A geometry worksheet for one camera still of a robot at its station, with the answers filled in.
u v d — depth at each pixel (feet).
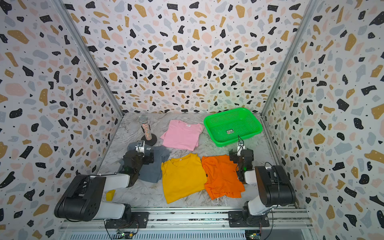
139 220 2.40
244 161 2.36
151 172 2.92
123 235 2.31
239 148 2.67
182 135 3.54
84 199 1.42
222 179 2.84
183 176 2.89
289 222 2.45
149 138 3.19
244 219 2.22
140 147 2.60
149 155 2.83
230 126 3.74
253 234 2.33
